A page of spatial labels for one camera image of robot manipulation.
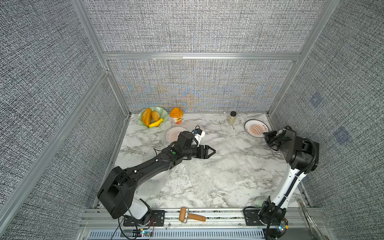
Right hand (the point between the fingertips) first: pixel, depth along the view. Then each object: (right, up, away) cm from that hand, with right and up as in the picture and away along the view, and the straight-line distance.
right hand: (264, 128), depth 105 cm
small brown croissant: (-78, +9, +4) cm, 78 cm away
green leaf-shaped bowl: (-73, +11, +8) cm, 74 cm away
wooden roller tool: (-55, -42, -32) cm, 76 cm away
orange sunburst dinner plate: (-4, 0, +4) cm, 6 cm away
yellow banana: (-77, +3, +1) cm, 77 cm away
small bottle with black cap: (-22, +7, +1) cm, 23 cm away
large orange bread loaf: (-83, +8, +1) cm, 84 cm away
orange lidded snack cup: (-62, +10, +1) cm, 63 cm away
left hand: (-39, -11, -29) cm, 50 cm away
